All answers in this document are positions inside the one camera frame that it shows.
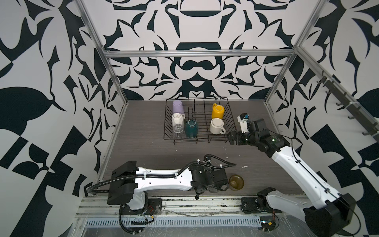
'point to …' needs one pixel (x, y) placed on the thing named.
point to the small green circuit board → (268, 224)
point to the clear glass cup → (178, 132)
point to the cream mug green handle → (191, 128)
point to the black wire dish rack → (205, 120)
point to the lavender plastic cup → (177, 107)
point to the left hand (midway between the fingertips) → (213, 181)
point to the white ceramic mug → (177, 120)
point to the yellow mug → (217, 111)
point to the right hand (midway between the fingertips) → (234, 132)
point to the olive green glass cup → (236, 182)
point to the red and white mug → (216, 126)
